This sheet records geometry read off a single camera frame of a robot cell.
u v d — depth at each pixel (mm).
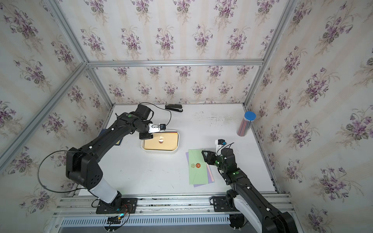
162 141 930
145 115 690
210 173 840
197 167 860
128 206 723
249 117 879
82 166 425
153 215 716
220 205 727
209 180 814
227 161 637
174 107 1156
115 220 718
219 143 751
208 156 746
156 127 737
